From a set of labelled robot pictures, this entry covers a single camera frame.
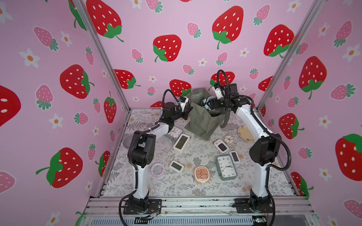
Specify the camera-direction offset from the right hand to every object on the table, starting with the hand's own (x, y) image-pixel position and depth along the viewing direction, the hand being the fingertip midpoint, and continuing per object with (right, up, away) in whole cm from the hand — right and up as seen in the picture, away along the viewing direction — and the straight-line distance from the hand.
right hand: (210, 100), depth 89 cm
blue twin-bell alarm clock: (-4, -1, +1) cm, 4 cm away
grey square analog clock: (-25, -23, +12) cm, 36 cm away
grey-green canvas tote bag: (-5, -14, +1) cm, 14 cm away
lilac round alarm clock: (-33, -43, -5) cm, 54 cm away
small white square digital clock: (-22, -42, -3) cm, 47 cm away
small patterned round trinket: (+15, -26, +11) cm, 32 cm away
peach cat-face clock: (-6, -45, -6) cm, 46 cm away
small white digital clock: (+16, -37, +1) cm, 40 cm away
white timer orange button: (+9, -30, +6) cm, 32 cm away
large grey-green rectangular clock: (+9, -42, -3) cm, 43 cm away
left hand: (-11, -4, +3) cm, 12 cm away
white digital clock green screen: (-20, -29, +6) cm, 35 cm away
